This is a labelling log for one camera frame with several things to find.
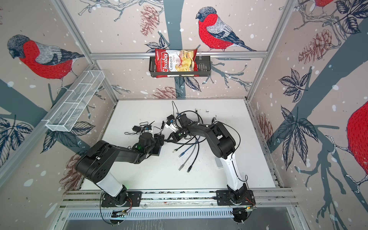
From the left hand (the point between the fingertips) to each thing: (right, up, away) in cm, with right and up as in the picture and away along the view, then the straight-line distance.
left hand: (160, 136), depth 94 cm
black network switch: (-1, -8, -8) cm, 11 cm away
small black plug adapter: (+6, +12, +13) cm, 19 cm away
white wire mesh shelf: (-44, +15, -21) cm, 52 cm away
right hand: (+4, -5, 0) cm, 6 cm away
